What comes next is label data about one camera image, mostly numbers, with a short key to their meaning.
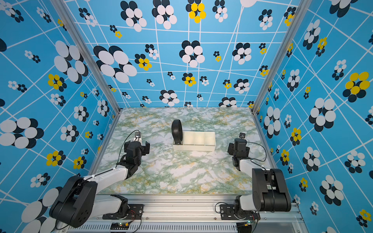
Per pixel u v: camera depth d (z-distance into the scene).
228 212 0.72
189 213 0.74
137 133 0.74
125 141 1.05
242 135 0.80
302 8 0.68
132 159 0.68
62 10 0.69
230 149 0.86
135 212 0.72
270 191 0.43
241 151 0.71
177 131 0.85
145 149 0.83
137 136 0.75
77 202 0.42
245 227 0.71
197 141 1.01
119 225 0.72
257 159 0.67
